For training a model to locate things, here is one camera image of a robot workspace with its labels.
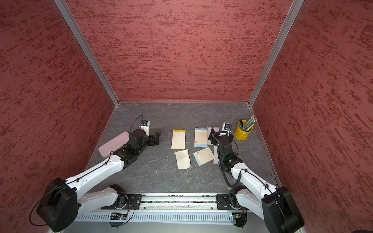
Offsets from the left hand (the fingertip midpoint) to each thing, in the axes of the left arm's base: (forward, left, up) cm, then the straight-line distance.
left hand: (152, 134), depth 85 cm
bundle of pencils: (+9, -61, -2) cm, 61 cm away
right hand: (+1, -39, +1) cm, 39 cm away
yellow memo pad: (+5, -14, -14) cm, 20 cm away
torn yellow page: (-9, -18, -15) cm, 25 cm away
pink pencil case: (-5, +32, -12) cm, 34 cm away
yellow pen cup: (+5, -56, -7) cm, 57 cm away
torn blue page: (-7, -31, -15) cm, 35 cm away
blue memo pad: (+4, -30, -10) cm, 32 cm away
